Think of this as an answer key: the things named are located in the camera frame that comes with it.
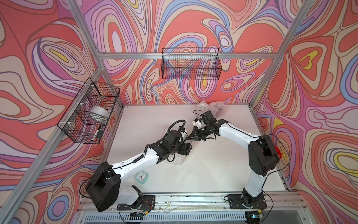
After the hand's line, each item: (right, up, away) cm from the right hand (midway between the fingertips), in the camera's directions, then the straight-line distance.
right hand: (189, 141), depth 85 cm
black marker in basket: (-50, +7, -13) cm, 52 cm away
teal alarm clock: (-28, -20, -5) cm, 35 cm away
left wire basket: (-58, +14, -11) cm, 61 cm away
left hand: (0, -2, -4) cm, 5 cm away
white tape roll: (-47, +16, -15) cm, 52 cm away
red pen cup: (+50, -5, -9) cm, 51 cm away
